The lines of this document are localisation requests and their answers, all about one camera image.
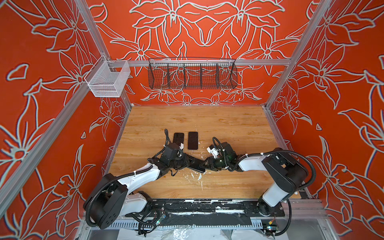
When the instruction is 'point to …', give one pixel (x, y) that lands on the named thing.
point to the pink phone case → (187, 140)
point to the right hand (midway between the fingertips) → (200, 167)
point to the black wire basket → (192, 73)
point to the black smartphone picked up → (178, 138)
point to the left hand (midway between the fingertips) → (194, 160)
